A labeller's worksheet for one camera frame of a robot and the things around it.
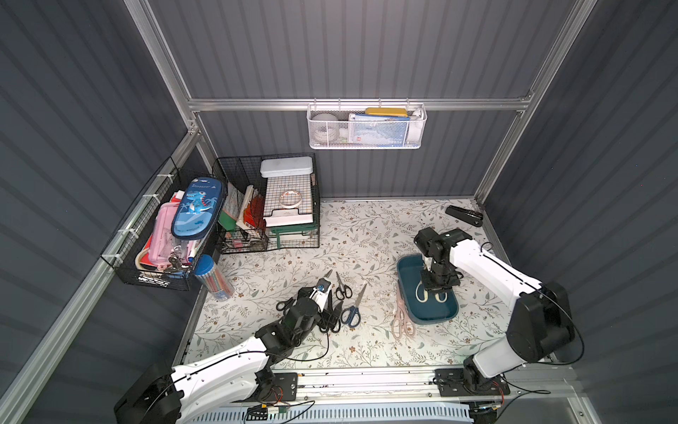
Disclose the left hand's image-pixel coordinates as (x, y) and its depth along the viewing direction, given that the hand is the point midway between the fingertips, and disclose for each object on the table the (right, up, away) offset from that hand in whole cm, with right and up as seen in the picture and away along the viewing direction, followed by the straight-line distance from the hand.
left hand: (328, 296), depth 81 cm
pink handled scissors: (+24, -10, +4) cm, 26 cm away
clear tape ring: (-14, +31, +13) cm, 37 cm away
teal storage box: (+30, -3, +2) cm, 30 cm away
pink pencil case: (-43, +17, -14) cm, 48 cm away
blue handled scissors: (+7, -8, +6) cm, 13 cm away
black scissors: (+1, -4, -8) cm, 9 cm away
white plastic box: (-18, +45, +22) cm, 53 cm away
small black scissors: (+5, -1, +13) cm, 13 cm away
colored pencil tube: (-36, +8, -4) cm, 37 cm away
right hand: (+35, +1, +2) cm, 35 cm away
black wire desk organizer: (-21, +30, +12) cm, 38 cm away
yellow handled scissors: (+34, 0, 0) cm, 34 cm away
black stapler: (+59, +26, +32) cm, 72 cm away
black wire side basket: (-46, +15, -20) cm, 53 cm away
